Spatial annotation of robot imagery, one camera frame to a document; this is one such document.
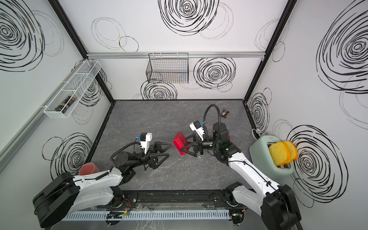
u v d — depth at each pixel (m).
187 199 0.75
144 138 0.61
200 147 0.61
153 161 0.58
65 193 0.42
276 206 0.38
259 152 0.75
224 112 1.11
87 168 0.77
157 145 0.69
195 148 0.60
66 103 0.67
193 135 0.70
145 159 0.60
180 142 0.62
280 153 0.70
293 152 0.69
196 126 0.63
